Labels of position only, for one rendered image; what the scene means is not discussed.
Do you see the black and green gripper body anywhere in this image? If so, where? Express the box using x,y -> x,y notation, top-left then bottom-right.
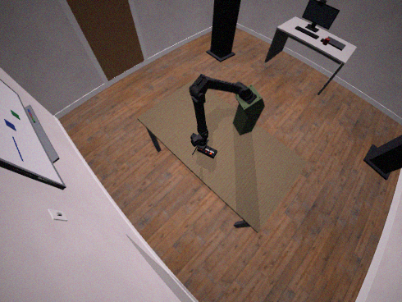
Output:
197,140 -> 208,150

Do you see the black power strip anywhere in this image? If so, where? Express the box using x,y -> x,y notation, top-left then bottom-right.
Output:
194,146 -> 217,158

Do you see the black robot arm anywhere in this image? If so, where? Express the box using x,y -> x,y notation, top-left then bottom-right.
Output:
190,74 -> 257,147

